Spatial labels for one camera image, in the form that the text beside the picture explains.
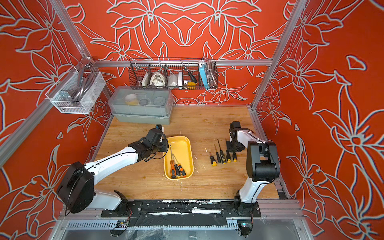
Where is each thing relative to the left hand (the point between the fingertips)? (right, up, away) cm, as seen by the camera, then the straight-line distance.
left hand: (167, 141), depth 87 cm
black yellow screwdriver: (+34, -12, +1) cm, 36 cm away
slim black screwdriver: (+31, -10, +5) cm, 33 cm away
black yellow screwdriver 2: (+41, -10, +3) cm, 42 cm away
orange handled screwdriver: (+8, -16, -3) cm, 18 cm away
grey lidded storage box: (-19, +22, +9) cm, 30 cm away
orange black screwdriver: (+3, -13, -3) cm, 14 cm away
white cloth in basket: (-7, +38, +4) cm, 39 cm away
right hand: (+40, -6, +7) cm, 41 cm away
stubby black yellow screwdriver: (+27, -12, 0) cm, 30 cm away
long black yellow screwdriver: (+37, -10, +4) cm, 38 cm away
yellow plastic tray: (+8, -5, +3) cm, 10 cm away
